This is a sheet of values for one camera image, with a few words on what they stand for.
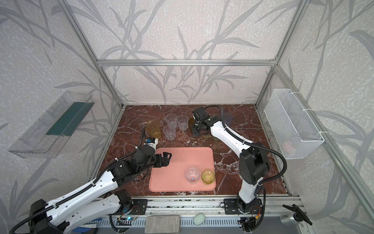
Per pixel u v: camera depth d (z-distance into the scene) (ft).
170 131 3.36
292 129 2.07
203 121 2.14
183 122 3.51
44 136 2.10
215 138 1.96
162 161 2.23
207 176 2.72
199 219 2.28
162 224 2.19
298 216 1.92
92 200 1.57
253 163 1.51
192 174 2.78
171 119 3.48
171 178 2.75
